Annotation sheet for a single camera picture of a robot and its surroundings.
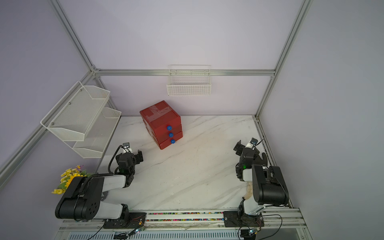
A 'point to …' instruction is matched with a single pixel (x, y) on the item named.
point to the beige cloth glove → (249, 191)
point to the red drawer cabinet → (163, 124)
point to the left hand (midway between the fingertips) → (131, 153)
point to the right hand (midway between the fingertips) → (246, 145)
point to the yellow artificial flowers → (67, 177)
